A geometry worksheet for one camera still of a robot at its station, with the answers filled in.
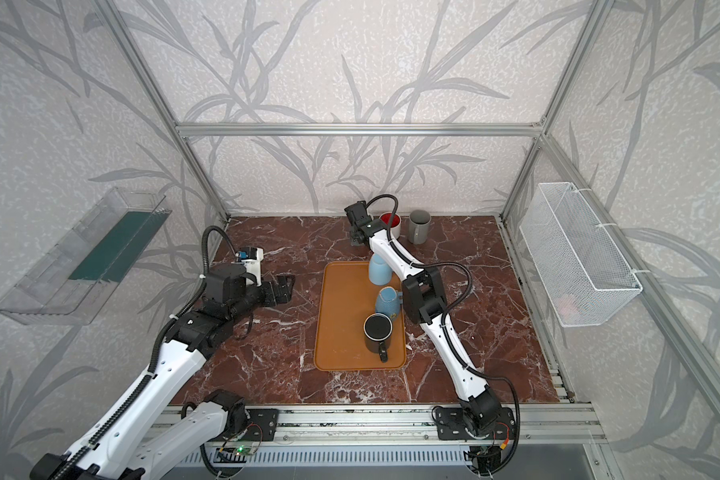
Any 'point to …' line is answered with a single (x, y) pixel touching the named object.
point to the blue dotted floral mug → (388, 301)
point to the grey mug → (418, 226)
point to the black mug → (377, 328)
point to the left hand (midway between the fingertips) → (284, 269)
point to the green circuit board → (239, 450)
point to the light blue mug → (379, 273)
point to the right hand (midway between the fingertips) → (364, 224)
